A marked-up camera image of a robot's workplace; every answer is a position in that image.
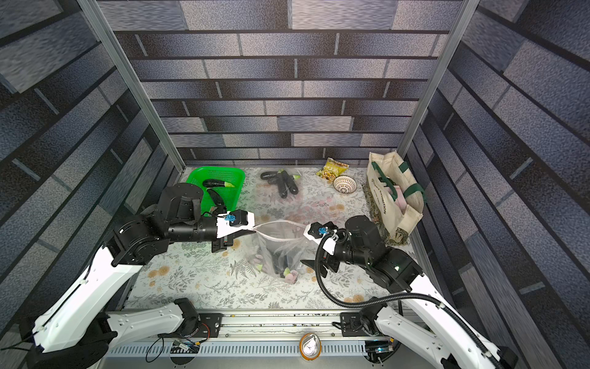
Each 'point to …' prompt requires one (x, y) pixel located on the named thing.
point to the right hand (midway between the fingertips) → (309, 240)
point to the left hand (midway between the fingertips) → (252, 224)
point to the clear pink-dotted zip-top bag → (272, 183)
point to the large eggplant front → (290, 181)
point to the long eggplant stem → (282, 186)
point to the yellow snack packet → (332, 169)
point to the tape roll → (309, 346)
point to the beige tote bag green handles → (398, 198)
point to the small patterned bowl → (345, 184)
